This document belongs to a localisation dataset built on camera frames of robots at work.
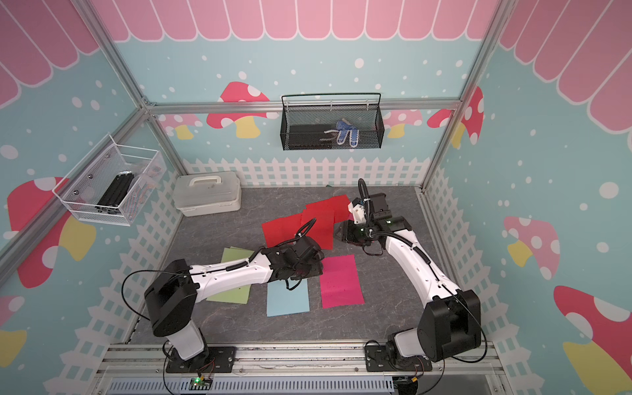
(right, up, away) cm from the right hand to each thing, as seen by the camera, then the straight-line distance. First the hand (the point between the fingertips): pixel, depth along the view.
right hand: (338, 234), depth 81 cm
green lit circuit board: (-43, -44, -8) cm, 62 cm away
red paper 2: (-1, +8, +31) cm, 32 cm away
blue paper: (-20, -24, +5) cm, 31 cm away
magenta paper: (+1, -19, +10) cm, 21 cm away
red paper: (-24, -1, +25) cm, 35 cm away
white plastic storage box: (-61, +15, +28) cm, 69 cm away
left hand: (-7, -13, +4) cm, 15 cm away
